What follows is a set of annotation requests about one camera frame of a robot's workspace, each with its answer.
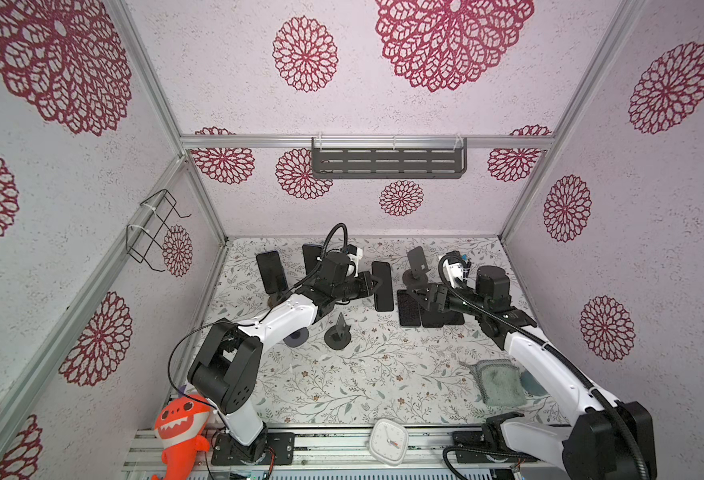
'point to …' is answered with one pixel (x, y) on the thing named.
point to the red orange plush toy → (178, 426)
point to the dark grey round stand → (339, 336)
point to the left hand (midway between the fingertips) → (381, 285)
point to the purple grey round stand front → (297, 337)
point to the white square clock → (389, 441)
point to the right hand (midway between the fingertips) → (416, 285)
